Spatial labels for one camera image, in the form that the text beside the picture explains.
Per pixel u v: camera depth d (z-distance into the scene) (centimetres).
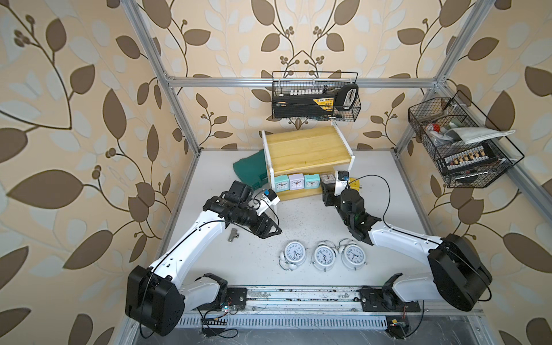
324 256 81
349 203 64
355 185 99
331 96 82
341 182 72
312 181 84
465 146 70
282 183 83
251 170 108
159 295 38
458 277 42
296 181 83
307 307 74
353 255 81
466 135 64
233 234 89
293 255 81
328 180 86
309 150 76
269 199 68
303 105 83
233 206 58
